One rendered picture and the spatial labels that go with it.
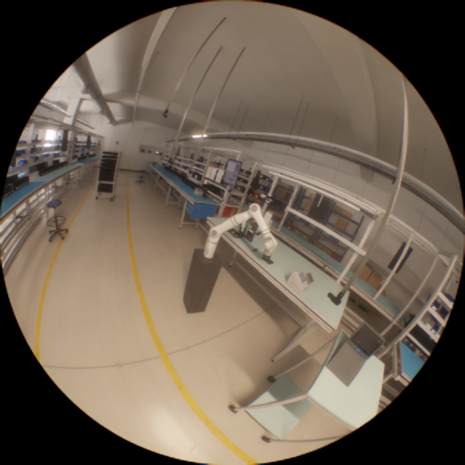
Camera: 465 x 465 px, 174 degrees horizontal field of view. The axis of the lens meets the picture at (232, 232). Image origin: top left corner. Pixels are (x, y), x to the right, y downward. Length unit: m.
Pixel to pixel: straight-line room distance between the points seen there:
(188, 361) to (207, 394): 0.41
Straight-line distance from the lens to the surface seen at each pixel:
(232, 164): 2.98
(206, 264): 1.47
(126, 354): 1.80
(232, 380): 1.82
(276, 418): 1.61
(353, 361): 1.03
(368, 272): 4.57
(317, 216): 3.36
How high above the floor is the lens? 1.68
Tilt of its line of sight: 21 degrees down
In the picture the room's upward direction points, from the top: 20 degrees clockwise
